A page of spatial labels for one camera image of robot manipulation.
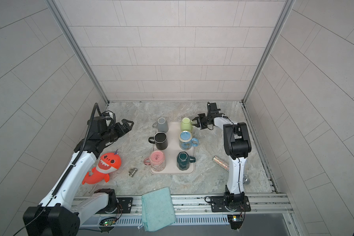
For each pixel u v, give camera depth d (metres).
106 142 0.64
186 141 0.84
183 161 0.76
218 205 0.71
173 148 0.91
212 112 0.83
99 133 0.57
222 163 0.82
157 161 0.75
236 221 0.68
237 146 0.55
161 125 0.92
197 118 0.90
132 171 0.80
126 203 0.71
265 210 0.72
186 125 0.92
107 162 0.77
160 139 0.85
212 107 0.83
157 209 0.69
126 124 0.69
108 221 0.64
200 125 0.89
